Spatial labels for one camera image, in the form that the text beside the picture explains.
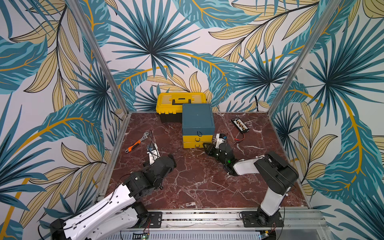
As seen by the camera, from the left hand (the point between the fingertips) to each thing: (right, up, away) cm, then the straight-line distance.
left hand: (164, 159), depth 74 cm
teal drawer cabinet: (+17, +16, +8) cm, 25 cm away
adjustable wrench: (-19, +9, +29) cm, 36 cm away
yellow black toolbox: (-1, +31, +26) cm, 40 cm away
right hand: (+21, +6, +18) cm, 28 cm away
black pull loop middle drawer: (+17, +8, +16) cm, 24 cm away
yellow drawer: (+21, +9, +18) cm, 29 cm away
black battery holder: (+49, +17, +36) cm, 63 cm away
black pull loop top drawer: (+18, +13, +11) cm, 25 cm away
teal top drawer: (+18, +14, +11) cm, 25 cm away
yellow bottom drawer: (+14, +4, +22) cm, 27 cm away
